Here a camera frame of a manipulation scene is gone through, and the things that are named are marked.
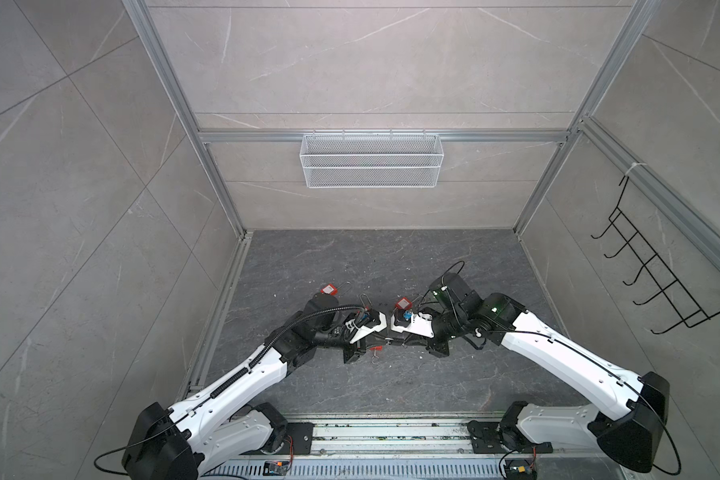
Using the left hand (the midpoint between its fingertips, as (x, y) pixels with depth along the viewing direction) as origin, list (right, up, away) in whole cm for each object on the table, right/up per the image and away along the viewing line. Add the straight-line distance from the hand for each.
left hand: (383, 332), depth 71 cm
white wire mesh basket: (-2, +51, +30) cm, 59 cm away
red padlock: (-17, +7, +29) cm, 35 cm away
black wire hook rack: (+61, +12, -9) cm, 63 cm away
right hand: (+7, -1, +2) cm, 7 cm away
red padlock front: (-1, -9, +15) cm, 17 cm away
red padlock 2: (+9, +3, +27) cm, 28 cm away
